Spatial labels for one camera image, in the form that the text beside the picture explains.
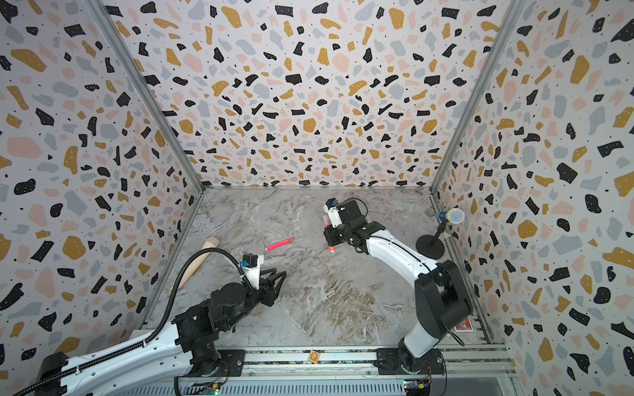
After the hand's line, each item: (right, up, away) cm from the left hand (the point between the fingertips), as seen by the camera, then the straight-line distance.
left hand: (285, 273), depth 72 cm
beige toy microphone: (-37, -1, +20) cm, 42 cm away
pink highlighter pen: (-8, +4, +29) cm, 30 cm away
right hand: (+12, +11, +15) cm, 22 cm away
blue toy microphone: (+53, +17, +6) cm, 56 cm away
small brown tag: (+8, -26, +2) cm, 27 cm away
